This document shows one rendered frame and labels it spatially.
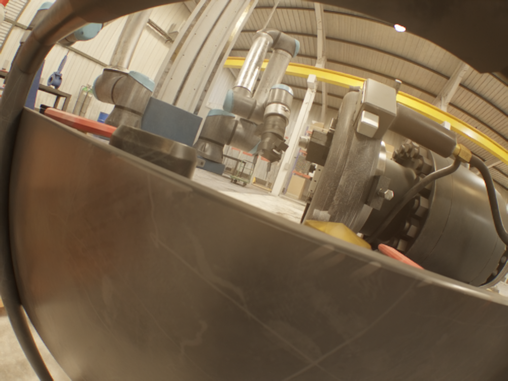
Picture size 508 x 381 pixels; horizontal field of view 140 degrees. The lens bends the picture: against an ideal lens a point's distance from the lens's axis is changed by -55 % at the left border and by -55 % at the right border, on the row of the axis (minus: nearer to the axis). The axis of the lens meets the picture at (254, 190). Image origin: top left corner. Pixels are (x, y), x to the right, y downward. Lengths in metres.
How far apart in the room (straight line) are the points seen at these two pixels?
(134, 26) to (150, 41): 9.00
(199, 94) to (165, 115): 0.24
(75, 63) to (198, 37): 7.45
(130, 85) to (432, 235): 1.26
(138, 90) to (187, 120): 0.35
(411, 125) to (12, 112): 0.63
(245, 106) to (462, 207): 0.87
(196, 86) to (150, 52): 8.88
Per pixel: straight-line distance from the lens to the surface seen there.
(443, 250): 0.81
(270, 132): 0.66
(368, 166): 0.53
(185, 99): 1.27
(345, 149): 0.54
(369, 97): 0.50
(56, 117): 0.16
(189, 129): 1.18
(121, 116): 0.96
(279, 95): 0.75
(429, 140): 0.57
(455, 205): 0.79
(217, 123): 1.08
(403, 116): 0.54
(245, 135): 1.09
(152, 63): 10.14
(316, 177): 0.92
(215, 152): 1.07
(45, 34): 0.15
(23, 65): 0.19
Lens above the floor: 0.51
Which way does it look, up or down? 4 degrees down
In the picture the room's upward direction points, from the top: 20 degrees clockwise
